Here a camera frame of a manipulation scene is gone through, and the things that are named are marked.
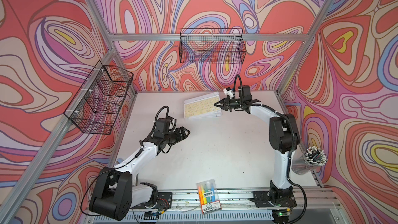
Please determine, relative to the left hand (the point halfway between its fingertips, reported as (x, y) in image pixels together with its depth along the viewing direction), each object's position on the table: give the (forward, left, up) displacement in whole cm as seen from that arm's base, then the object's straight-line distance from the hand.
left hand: (188, 134), depth 85 cm
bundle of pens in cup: (-16, -58, +7) cm, 61 cm away
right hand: (+15, -16, +5) cm, 23 cm away
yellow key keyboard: (+19, -7, +3) cm, 21 cm away
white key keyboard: (+11, -16, +5) cm, 20 cm away
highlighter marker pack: (-29, -11, -10) cm, 32 cm away
